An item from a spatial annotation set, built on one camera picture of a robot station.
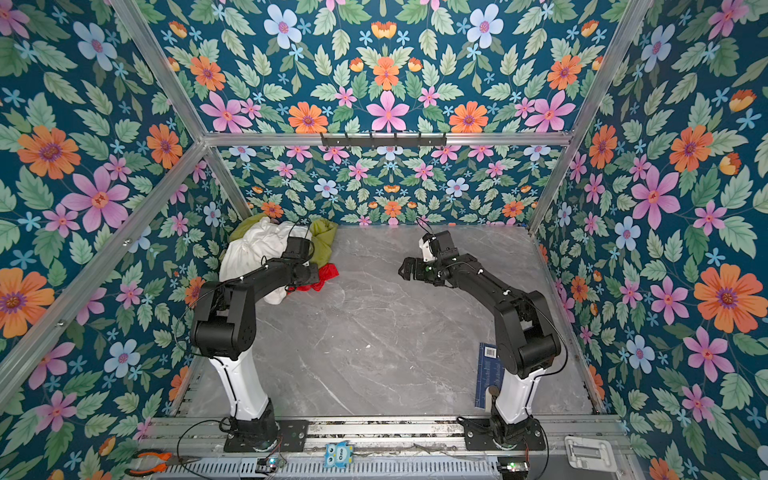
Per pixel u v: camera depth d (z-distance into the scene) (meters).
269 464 0.70
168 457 0.70
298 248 0.82
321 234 1.12
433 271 0.78
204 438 0.75
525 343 0.48
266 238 1.01
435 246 0.75
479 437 0.74
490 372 0.83
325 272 1.04
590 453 0.69
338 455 0.69
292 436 0.74
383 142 0.92
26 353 0.49
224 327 0.52
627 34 0.71
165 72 0.77
